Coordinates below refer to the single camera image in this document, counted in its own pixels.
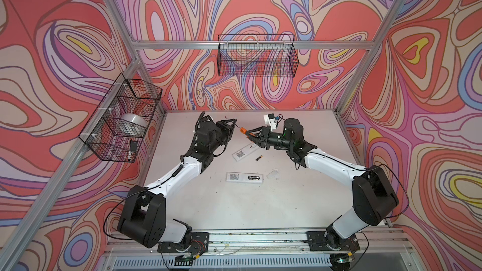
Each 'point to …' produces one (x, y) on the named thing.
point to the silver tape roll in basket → (132, 124)
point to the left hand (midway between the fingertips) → (238, 119)
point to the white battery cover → (273, 175)
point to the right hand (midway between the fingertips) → (247, 138)
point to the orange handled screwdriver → (243, 130)
